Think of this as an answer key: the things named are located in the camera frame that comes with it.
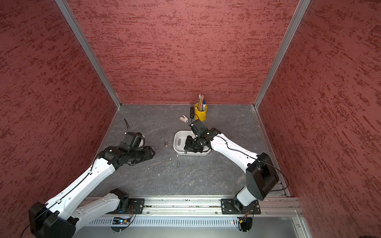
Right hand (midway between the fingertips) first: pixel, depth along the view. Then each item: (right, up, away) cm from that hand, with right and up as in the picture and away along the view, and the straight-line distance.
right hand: (184, 151), depth 80 cm
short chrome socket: (-14, +1, +17) cm, 22 cm away
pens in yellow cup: (+10, +29, +25) cm, 40 cm away
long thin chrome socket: (-5, -10, +9) cm, 14 cm away
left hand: (-19, -3, -2) cm, 19 cm away
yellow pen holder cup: (+10, +23, +24) cm, 35 cm away
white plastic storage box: (-4, +6, +17) cm, 19 cm away
